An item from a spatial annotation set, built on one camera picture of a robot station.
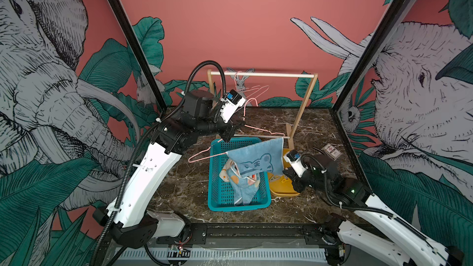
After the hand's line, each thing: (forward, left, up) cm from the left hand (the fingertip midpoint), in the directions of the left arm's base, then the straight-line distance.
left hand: (243, 119), depth 60 cm
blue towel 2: (-2, -10, -22) cm, 25 cm away
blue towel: (-14, 0, -38) cm, 41 cm away
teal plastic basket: (-12, +11, -41) cm, 44 cm away
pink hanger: (-10, +18, -8) cm, 22 cm away
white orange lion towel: (-4, +6, -33) cm, 34 cm away
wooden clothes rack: (+23, -29, -37) cm, 53 cm away
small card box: (+9, -50, -39) cm, 64 cm away
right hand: (-8, -16, -20) cm, 27 cm away
